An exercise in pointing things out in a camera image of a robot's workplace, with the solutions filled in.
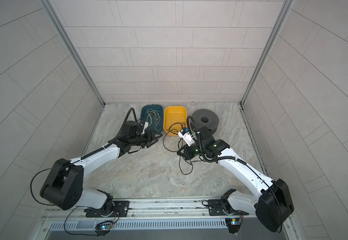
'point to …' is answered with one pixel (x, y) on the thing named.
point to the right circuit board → (234, 224)
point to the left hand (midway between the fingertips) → (163, 136)
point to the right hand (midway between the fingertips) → (178, 154)
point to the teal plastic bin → (153, 114)
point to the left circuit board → (103, 227)
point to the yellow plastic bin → (175, 119)
